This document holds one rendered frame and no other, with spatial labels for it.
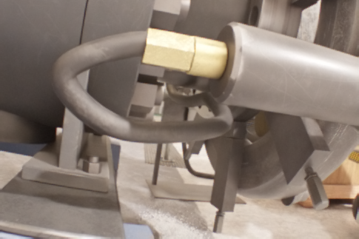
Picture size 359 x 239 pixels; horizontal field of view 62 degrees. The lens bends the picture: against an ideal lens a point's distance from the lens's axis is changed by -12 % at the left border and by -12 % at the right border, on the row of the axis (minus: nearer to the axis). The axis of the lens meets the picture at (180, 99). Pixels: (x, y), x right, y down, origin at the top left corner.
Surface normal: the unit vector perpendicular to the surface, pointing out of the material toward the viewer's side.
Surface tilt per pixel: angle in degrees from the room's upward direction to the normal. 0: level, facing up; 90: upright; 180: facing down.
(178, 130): 71
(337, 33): 90
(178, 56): 120
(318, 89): 108
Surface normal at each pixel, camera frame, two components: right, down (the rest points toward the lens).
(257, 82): 0.13, 0.46
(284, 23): 0.18, 0.26
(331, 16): -0.96, -0.15
